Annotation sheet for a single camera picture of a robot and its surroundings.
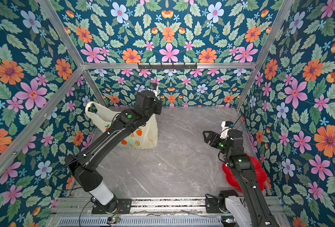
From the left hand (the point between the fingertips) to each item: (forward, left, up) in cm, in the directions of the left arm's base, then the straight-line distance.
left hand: (158, 98), depth 73 cm
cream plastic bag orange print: (-9, +11, -22) cm, 27 cm away
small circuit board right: (-53, -32, -38) cm, 72 cm away
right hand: (-15, -27, -13) cm, 34 cm away
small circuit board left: (-48, +28, -38) cm, 67 cm away
